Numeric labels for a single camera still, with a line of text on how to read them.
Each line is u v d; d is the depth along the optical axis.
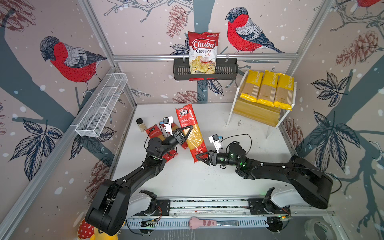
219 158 0.68
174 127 0.68
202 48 0.84
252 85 0.82
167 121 0.67
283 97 0.75
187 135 0.70
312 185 0.43
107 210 0.40
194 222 0.68
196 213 0.73
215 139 0.71
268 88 0.80
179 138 0.65
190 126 0.70
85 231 0.62
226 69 0.95
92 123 0.70
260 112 0.96
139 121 0.98
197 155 0.71
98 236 0.62
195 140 0.71
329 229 0.65
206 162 0.68
